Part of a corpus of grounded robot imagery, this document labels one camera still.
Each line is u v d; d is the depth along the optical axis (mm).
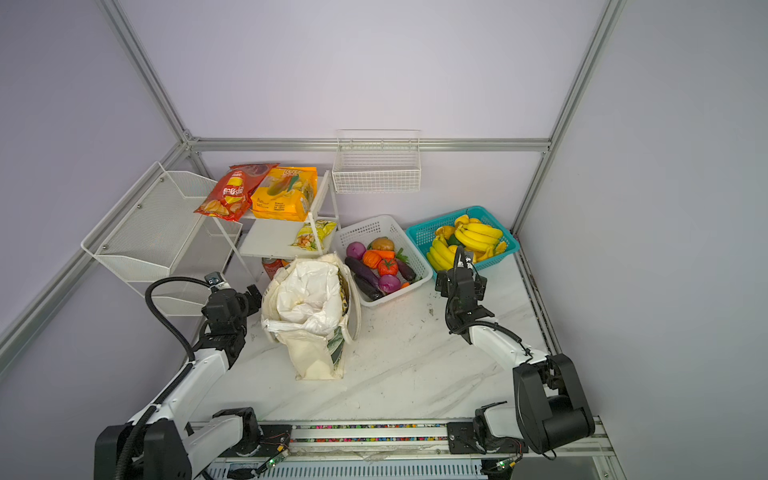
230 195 798
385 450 732
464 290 664
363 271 1017
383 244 1105
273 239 978
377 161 1075
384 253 1075
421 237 1119
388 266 1017
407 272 1038
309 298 819
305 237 930
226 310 633
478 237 1040
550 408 421
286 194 760
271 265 979
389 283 956
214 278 714
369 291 983
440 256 1044
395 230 1099
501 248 1016
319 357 785
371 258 1040
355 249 1073
